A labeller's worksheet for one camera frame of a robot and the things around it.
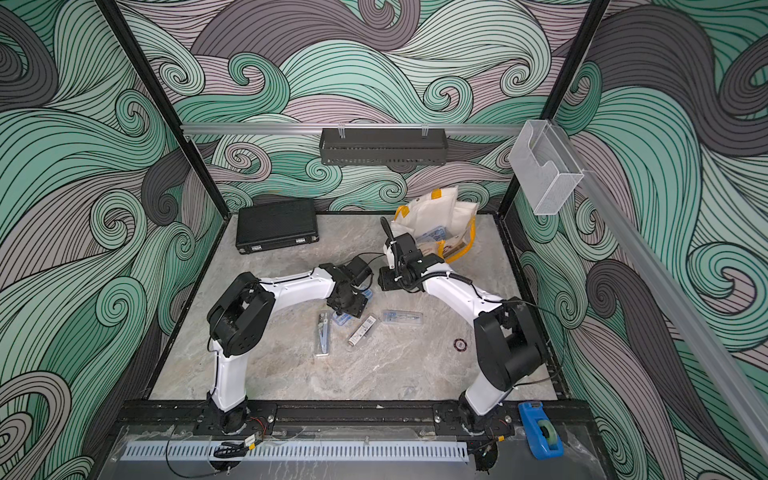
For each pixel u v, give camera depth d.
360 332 0.87
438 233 1.10
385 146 0.96
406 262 0.68
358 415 0.74
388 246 0.82
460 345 0.86
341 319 0.90
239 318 0.51
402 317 0.90
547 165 0.78
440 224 1.13
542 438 0.67
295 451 0.70
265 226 1.10
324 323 0.89
